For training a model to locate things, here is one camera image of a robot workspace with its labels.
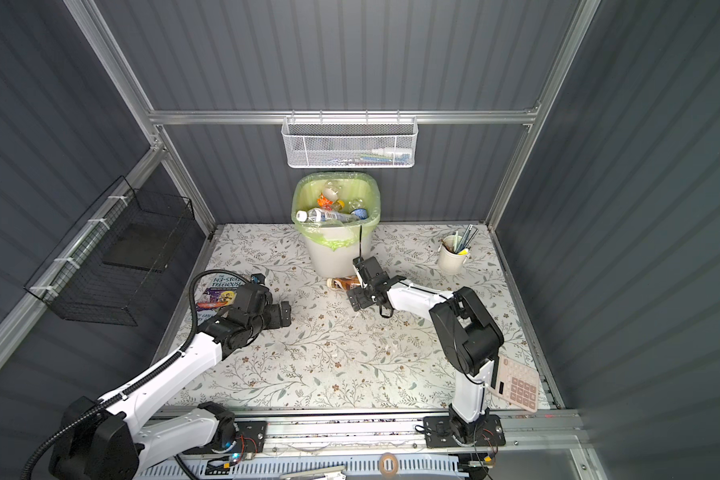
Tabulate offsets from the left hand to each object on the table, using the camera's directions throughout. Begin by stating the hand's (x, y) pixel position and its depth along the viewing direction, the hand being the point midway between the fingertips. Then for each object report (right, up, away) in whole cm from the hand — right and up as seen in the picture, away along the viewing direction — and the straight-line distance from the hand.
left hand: (275, 309), depth 85 cm
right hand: (+27, +3, +12) cm, 30 cm away
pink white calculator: (+67, -19, -4) cm, 70 cm away
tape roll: (+33, -35, -14) cm, 50 cm away
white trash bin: (+17, +13, +9) cm, 24 cm away
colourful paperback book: (-23, +2, +13) cm, 26 cm away
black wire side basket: (-37, +13, -12) cm, 41 cm away
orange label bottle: (+13, +32, +10) cm, 36 cm away
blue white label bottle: (+13, +27, -3) cm, 30 cm away
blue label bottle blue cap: (+25, +29, +11) cm, 40 cm away
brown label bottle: (+20, +6, +14) cm, 25 cm away
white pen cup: (+55, +13, +16) cm, 58 cm away
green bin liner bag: (+23, +38, +12) cm, 46 cm away
